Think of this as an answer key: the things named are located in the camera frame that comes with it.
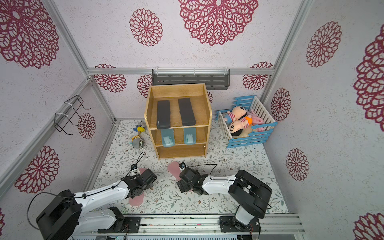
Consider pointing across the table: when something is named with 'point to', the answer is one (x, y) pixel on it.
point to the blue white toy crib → (249, 136)
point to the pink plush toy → (256, 119)
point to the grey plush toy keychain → (137, 143)
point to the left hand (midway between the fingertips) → (143, 183)
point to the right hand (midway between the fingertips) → (189, 179)
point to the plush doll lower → (236, 126)
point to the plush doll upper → (238, 112)
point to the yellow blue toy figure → (139, 128)
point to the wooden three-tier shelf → (197, 94)
